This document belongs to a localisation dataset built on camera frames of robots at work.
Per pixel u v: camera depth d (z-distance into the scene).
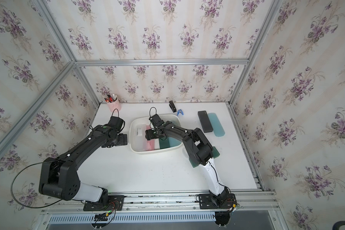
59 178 0.42
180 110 1.14
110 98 1.07
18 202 0.38
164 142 0.95
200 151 0.55
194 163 0.88
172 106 1.15
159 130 0.74
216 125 1.05
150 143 0.93
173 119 1.02
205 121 1.07
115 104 1.08
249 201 0.76
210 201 0.73
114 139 0.69
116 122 0.69
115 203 0.73
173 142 0.96
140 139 0.96
